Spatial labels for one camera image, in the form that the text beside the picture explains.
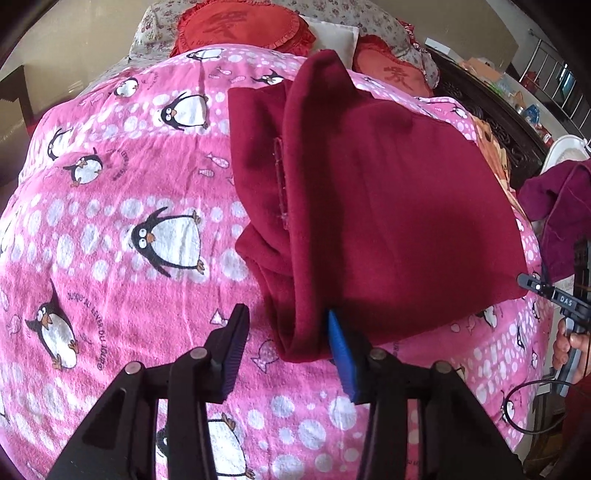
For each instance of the small red heart cushion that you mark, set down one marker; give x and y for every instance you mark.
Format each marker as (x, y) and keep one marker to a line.
(392, 69)

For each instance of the dark wooden table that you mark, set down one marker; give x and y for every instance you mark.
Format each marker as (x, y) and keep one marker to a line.
(14, 101)

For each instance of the pink penguin print blanket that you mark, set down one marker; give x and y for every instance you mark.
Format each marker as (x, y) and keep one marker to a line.
(115, 184)

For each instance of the clutter of small packages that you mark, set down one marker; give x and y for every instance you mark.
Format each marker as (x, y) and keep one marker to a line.
(480, 64)

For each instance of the large floral pillow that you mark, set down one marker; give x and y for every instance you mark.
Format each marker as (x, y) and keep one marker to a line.
(369, 14)

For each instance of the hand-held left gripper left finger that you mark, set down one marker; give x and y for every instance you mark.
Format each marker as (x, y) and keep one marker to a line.
(233, 355)

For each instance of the peach cloth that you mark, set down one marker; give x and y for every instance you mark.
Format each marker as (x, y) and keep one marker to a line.
(489, 143)

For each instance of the small floral pillow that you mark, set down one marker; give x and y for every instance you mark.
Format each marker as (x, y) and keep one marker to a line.
(147, 32)

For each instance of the metal railing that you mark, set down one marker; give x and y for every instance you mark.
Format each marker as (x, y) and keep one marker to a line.
(547, 46)

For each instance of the person's right hand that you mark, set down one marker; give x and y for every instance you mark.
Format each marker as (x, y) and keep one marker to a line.
(581, 346)

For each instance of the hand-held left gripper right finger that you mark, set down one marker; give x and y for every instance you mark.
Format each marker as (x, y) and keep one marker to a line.
(344, 355)

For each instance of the large red heart cushion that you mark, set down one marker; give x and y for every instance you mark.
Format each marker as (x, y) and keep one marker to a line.
(231, 27)

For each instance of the person's right forearm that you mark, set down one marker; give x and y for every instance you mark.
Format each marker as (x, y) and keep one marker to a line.
(579, 415)

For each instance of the white plastic chair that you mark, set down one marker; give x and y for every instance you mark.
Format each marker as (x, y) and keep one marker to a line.
(568, 147)

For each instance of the white pillow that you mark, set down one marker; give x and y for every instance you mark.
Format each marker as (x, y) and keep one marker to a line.
(334, 37)

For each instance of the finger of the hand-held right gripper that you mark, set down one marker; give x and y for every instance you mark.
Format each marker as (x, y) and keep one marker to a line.
(535, 285)

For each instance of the maroon cloth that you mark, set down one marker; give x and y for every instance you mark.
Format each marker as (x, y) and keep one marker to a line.
(549, 203)

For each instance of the dark red fleece garment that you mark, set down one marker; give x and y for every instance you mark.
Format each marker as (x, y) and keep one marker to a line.
(392, 207)

